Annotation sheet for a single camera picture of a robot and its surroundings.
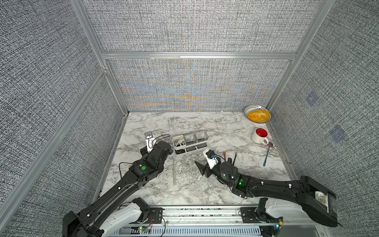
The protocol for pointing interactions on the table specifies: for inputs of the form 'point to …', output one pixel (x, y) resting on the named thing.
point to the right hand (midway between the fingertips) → (200, 154)
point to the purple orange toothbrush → (224, 154)
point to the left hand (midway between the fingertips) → (159, 143)
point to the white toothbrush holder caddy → (179, 146)
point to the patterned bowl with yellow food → (257, 113)
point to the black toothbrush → (234, 158)
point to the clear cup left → (190, 139)
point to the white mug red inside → (260, 136)
